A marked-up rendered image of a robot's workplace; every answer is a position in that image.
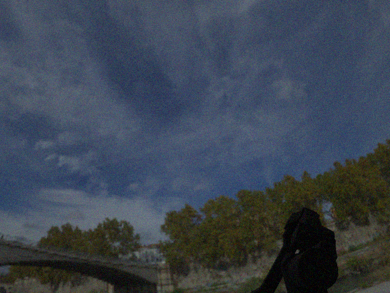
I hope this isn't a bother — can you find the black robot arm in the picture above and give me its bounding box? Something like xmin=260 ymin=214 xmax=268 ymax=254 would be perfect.
xmin=251 ymin=207 xmax=338 ymax=293

